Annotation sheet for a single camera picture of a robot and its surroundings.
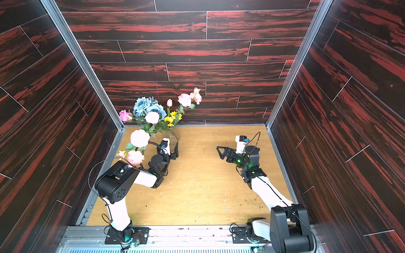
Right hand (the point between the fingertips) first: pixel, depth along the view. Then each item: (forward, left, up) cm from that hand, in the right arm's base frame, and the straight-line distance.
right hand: (225, 147), depth 84 cm
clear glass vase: (+16, +33, -8) cm, 38 cm away
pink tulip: (+25, +33, +10) cm, 43 cm away
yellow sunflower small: (+19, +31, +5) cm, 37 cm away
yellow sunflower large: (+17, +34, +2) cm, 38 cm away
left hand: (+5, +30, -3) cm, 31 cm away
